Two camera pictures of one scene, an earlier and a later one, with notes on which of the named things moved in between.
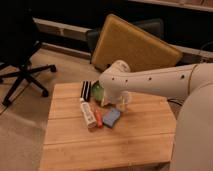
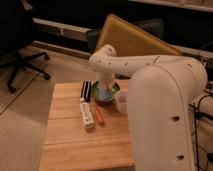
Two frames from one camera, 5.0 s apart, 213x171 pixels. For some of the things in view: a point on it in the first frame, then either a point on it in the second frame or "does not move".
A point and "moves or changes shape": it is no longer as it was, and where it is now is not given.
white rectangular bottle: (88, 113) does not move
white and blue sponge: (111, 117) moves or changes shape
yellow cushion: (118, 40) does not move
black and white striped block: (86, 90) does not move
